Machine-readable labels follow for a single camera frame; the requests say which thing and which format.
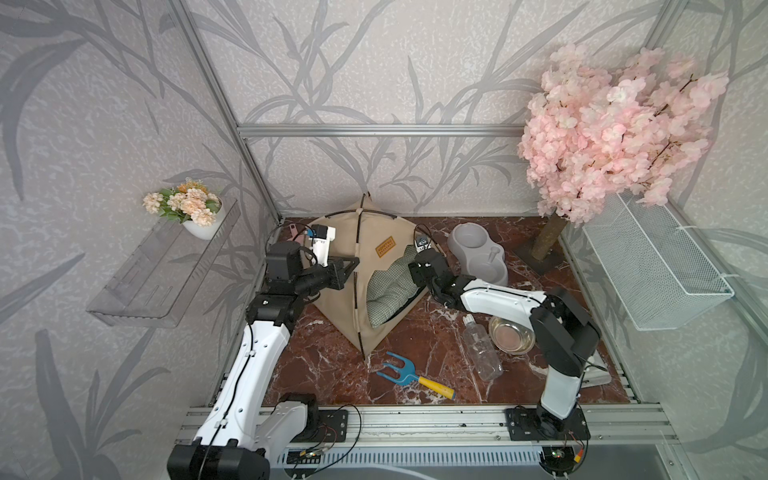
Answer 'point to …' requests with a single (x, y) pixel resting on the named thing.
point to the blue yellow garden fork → (408, 375)
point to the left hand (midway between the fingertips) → (358, 262)
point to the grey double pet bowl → (480, 256)
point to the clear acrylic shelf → (154, 285)
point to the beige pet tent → (375, 236)
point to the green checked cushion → (391, 287)
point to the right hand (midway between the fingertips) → (422, 257)
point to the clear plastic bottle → (481, 350)
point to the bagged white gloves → (595, 371)
